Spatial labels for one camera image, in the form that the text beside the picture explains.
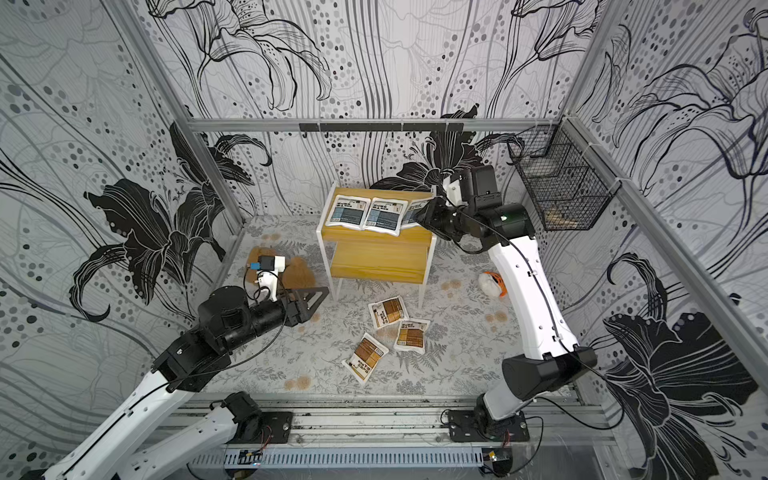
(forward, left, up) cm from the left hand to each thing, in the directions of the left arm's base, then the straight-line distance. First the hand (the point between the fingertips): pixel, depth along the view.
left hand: (327, 300), depth 64 cm
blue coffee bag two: (+22, -12, +5) cm, 25 cm away
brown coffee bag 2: (+3, -20, -26) cm, 33 cm away
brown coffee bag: (-4, -7, -26) cm, 27 cm away
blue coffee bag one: (+23, -2, +5) cm, 24 cm away
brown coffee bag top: (+11, -13, -26) cm, 31 cm away
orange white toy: (+20, -48, -21) cm, 57 cm away
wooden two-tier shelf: (+16, -9, +4) cm, 19 cm away
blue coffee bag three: (+24, -19, +5) cm, 31 cm away
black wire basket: (+42, -66, +1) cm, 78 cm away
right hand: (+19, -21, +8) cm, 29 cm away
